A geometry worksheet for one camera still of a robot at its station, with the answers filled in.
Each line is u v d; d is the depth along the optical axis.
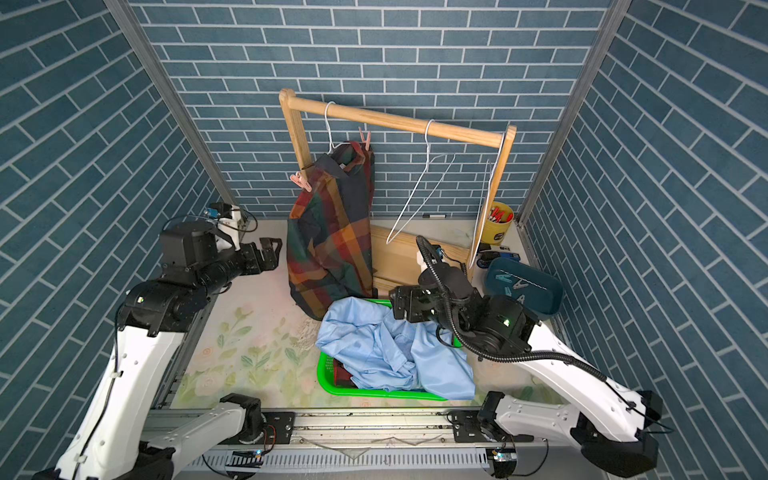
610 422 0.38
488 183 0.67
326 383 0.73
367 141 0.87
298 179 0.65
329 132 0.99
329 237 0.84
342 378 0.75
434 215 1.23
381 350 0.78
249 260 0.56
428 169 1.05
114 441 0.36
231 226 0.56
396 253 1.10
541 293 1.02
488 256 1.05
